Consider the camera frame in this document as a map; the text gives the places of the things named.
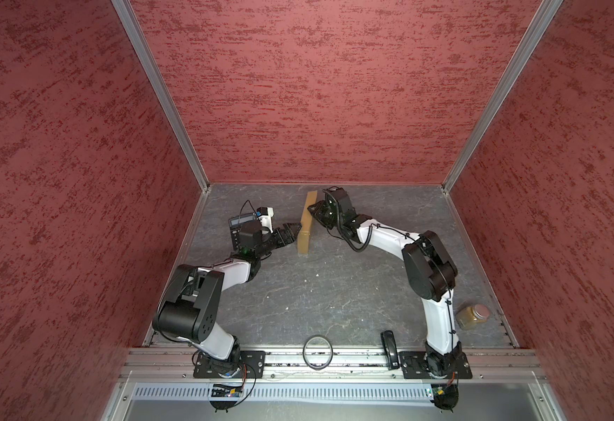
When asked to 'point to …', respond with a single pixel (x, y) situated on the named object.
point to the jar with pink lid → (472, 316)
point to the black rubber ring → (317, 352)
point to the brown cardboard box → (303, 240)
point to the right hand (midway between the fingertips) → (306, 214)
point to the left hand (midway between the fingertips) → (294, 231)
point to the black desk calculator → (246, 232)
